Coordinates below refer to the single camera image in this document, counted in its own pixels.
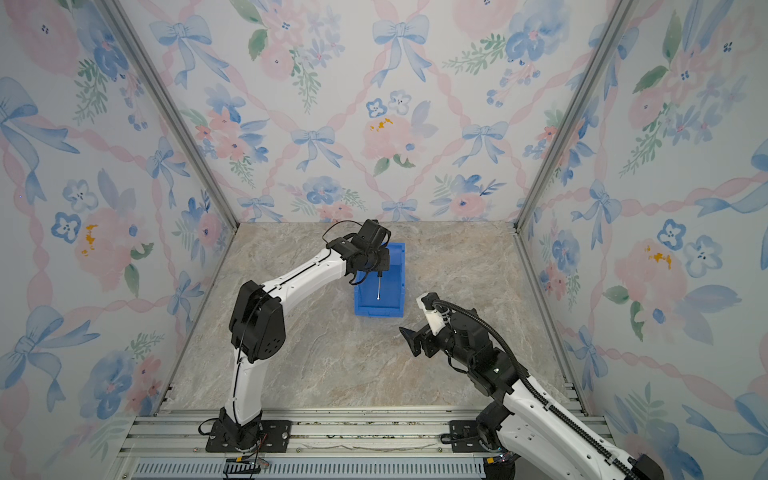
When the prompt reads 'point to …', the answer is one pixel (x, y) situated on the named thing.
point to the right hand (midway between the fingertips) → (415, 317)
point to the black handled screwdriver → (379, 275)
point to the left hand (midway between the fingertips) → (386, 257)
